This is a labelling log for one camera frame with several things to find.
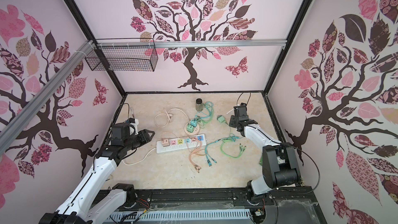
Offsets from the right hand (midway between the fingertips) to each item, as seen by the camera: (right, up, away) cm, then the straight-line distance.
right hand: (237, 118), depth 93 cm
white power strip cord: (-58, -25, -8) cm, 63 cm away
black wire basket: (-68, +40, +2) cm, 79 cm away
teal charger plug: (-27, -3, +2) cm, 27 cm away
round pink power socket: (-26, -8, +4) cm, 27 cm away
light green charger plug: (-9, -1, +10) cm, 14 cm away
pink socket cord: (-45, +1, +11) cm, 46 cm away
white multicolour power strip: (-34, -15, -3) cm, 37 cm away
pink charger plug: (-43, -13, -8) cm, 45 cm away
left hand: (-48, -9, -13) cm, 50 cm away
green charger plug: (-29, -6, -1) cm, 30 cm away
